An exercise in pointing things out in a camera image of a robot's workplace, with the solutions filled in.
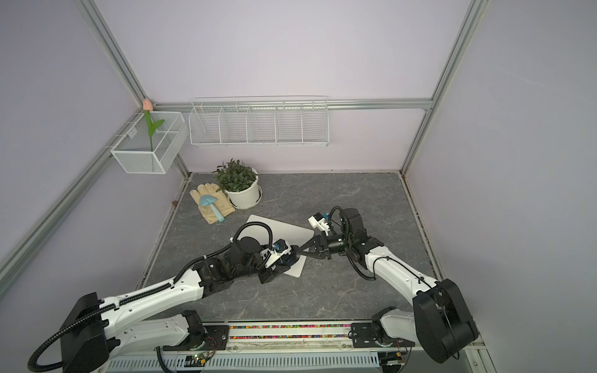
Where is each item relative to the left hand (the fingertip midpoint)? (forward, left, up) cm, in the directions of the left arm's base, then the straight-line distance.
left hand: (283, 259), depth 76 cm
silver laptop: (+16, -5, -15) cm, 23 cm away
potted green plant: (+33, +17, +3) cm, 37 cm away
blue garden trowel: (+37, +36, -12) cm, 53 cm away
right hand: (-1, -5, +6) cm, 8 cm away
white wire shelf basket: (+56, +8, +17) cm, 59 cm away
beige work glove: (+36, +29, -13) cm, 48 cm away
